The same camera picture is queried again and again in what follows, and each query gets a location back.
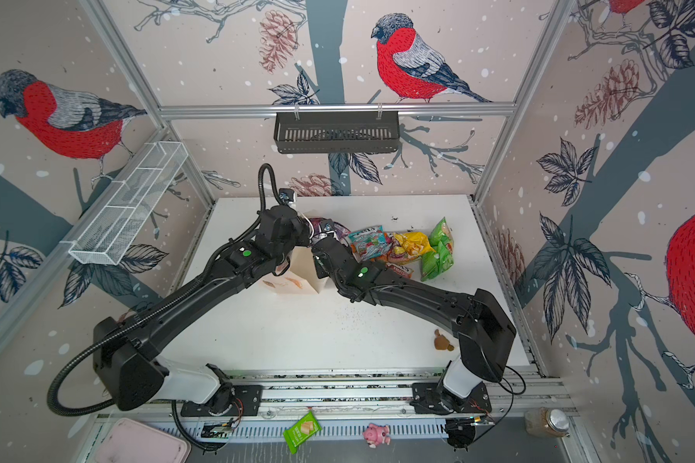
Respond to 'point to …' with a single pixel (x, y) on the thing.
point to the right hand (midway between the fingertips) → (320, 252)
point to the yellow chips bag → (412, 244)
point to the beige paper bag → (301, 276)
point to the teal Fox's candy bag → (369, 243)
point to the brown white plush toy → (441, 342)
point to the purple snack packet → (320, 226)
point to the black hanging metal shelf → (336, 134)
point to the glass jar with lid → (546, 422)
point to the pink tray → (127, 441)
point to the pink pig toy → (375, 435)
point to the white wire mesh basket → (112, 231)
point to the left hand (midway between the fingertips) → (300, 218)
